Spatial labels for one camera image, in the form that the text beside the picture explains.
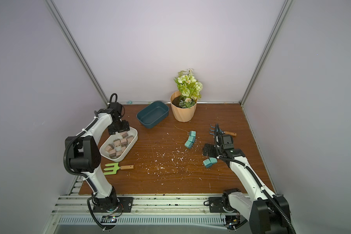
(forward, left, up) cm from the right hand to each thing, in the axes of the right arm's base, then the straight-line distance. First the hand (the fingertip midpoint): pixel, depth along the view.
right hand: (210, 148), depth 84 cm
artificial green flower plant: (+33, +12, +18) cm, 40 cm away
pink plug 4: (+7, +56, -6) cm, 57 cm away
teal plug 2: (+10, +11, -7) cm, 16 cm away
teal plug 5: (-4, -3, -7) cm, 9 cm away
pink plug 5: (-2, +60, -5) cm, 61 cm away
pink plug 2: (+12, +57, -5) cm, 58 cm away
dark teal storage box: (+32, +41, -8) cm, 53 cm away
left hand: (+13, +55, +1) cm, 56 cm away
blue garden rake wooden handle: (+17, -17, -9) cm, 25 cm away
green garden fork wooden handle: (-10, +56, -7) cm, 58 cm away
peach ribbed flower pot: (+24, +17, +3) cm, 30 cm away
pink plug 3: (+10, +53, -6) cm, 55 cm away
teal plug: (+15, +10, -6) cm, 19 cm away
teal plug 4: (-6, +1, -7) cm, 9 cm away
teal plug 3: (+8, +12, -7) cm, 16 cm away
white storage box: (+4, +61, -7) cm, 62 cm away
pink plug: (+6, +61, -6) cm, 61 cm away
